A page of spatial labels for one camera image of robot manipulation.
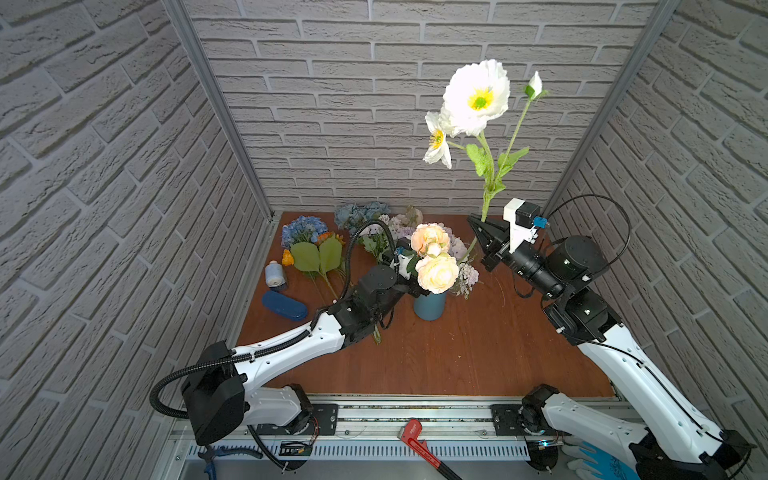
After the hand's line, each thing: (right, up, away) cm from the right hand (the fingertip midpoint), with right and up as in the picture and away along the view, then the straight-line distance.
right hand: (473, 215), depth 56 cm
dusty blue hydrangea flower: (-31, +4, +51) cm, 60 cm away
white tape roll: (-54, -15, +36) cm, 67 cm away
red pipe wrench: (-12, -52, +15) cm, 55 cm away
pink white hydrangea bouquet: (+2, -13, +13) cm, 19 cm away
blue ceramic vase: (-5, -25, +31) cm, 40 cm away
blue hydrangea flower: (-48, 0, +50) cm, 69 cm away
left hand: (-8, -8, +15) cm, 19 cm away
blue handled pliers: (-59, -55, +13) cm, 82 cm away
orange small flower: (-51, -11, +41) cm, 67 cm away
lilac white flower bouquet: (-22, -4, +45) cm, 51 cm away
